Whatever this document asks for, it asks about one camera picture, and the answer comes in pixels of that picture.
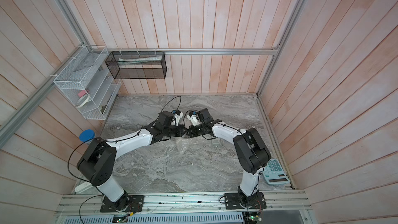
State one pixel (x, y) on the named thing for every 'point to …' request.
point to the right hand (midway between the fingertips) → (186, 132)
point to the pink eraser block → (81, 93)
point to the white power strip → (83, 186)
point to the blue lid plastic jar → (87, 136)
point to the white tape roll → (82, 101)
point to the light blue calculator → (274, 173)
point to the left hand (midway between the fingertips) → (187, 132)
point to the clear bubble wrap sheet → (185, 145)
